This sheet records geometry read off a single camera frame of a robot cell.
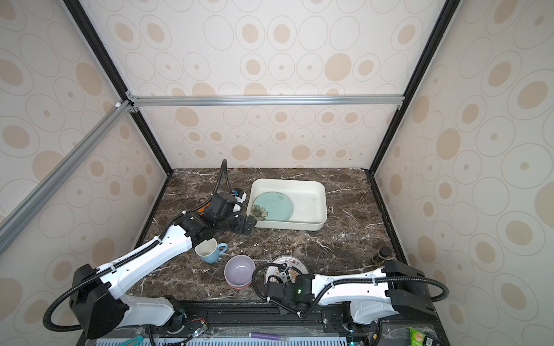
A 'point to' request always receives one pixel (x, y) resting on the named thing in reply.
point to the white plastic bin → (309, 198)
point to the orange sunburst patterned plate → (293, 264)
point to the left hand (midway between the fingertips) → (251, 215)
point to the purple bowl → (238, 271)
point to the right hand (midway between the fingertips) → (284, 305)
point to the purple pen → (267, 336)
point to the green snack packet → (418, 339)
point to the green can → (384, 252)
